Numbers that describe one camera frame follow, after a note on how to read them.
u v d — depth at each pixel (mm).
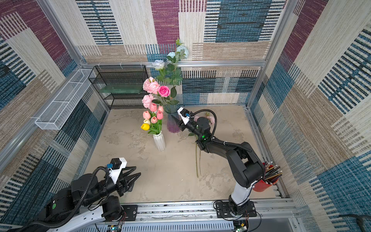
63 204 457
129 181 562
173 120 794
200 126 655
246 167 476
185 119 706
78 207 369
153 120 715
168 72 877
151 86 668
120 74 1013
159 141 867
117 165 504
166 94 661
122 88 962
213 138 652
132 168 626
